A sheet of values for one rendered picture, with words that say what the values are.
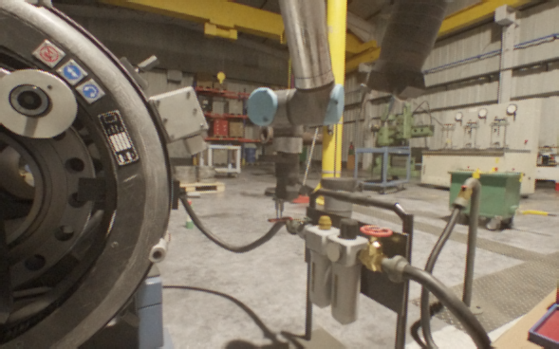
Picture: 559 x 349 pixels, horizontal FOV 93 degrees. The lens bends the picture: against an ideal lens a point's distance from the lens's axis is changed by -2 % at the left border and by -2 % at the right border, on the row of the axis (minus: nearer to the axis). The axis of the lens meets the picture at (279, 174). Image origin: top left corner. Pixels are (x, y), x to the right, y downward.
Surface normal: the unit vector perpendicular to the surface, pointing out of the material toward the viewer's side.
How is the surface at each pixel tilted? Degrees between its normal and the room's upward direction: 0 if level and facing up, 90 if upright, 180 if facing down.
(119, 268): 90
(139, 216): 90
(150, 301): 90
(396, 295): 90
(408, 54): 122
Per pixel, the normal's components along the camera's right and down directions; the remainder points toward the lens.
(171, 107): 0.53, 0.07
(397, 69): 0.11, 0.42
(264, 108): -0.52, 0.05
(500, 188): -0.81, 0.03
